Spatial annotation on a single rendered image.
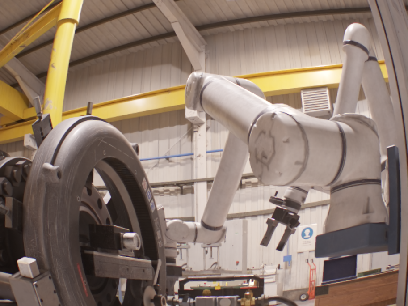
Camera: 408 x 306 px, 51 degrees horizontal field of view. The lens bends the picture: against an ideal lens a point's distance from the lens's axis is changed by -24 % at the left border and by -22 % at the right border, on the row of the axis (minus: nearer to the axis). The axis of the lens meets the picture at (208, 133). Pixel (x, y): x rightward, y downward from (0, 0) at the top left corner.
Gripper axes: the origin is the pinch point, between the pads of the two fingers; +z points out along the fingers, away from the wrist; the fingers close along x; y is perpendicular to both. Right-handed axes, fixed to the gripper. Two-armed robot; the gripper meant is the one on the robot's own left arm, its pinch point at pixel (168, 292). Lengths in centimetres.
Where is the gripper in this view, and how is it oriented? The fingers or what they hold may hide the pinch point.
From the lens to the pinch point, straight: 208.9
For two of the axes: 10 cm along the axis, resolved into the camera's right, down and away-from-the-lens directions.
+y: 7.0, 2.2, 6.9
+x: -7.2, 2.3, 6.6
